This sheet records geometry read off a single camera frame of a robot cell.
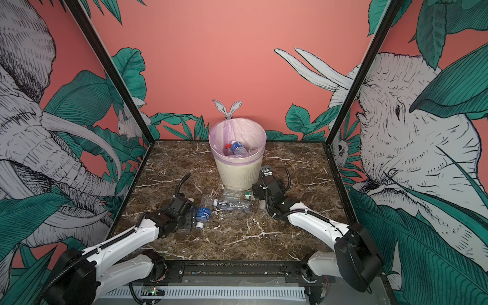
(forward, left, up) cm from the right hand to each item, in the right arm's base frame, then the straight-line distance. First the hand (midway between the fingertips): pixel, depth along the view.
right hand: (262, 179), depth 85 cm
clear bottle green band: (+1, +13, -15) cm, 20 cm away
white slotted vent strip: (-41, +10, -15) cm, 45 cm away
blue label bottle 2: (-14, +29, -10) cm, 34 cm away
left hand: (-13, +35, -11) cm, 39 cm away
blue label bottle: (+14, +11, +5) cm, 19 cm away
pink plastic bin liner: (+24, +7, +7) cm, 26 cm away
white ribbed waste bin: (+2, +11, -1) cm, 11 cm away
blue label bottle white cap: (-11, +27, -9) cm, 30 cm away
